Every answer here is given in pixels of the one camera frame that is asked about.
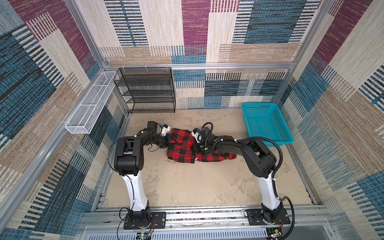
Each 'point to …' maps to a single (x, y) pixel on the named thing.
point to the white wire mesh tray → (85, 117)
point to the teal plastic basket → (265, 120)
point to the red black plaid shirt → (181, 149)
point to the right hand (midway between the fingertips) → (193, 150)
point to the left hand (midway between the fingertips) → (176, 141)
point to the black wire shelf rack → (147, 90)
